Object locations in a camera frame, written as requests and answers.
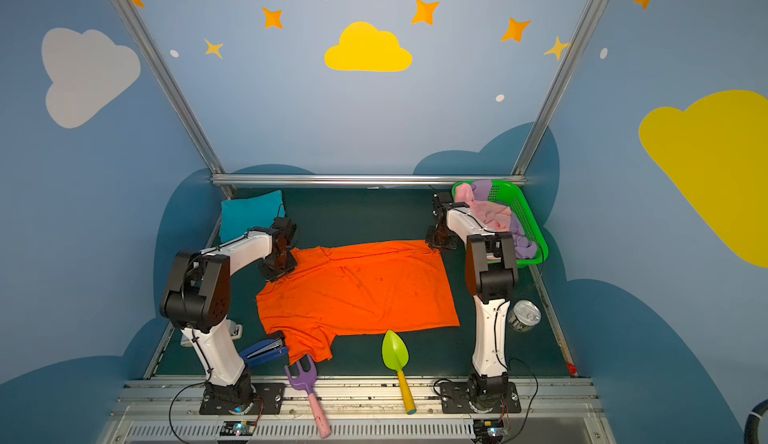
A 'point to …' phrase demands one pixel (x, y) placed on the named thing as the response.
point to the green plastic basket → (509, 193)
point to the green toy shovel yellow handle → (395, 356)
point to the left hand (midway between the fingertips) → (289, 272)
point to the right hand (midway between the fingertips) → (438, 243)
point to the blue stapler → (263, 351)
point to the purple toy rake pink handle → (306, 382)
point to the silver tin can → (524, 315)
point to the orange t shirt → (375, 286)
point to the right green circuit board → (488, 430)
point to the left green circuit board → (237, 428)
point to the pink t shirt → (491, 215)
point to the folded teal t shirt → (237, 216)
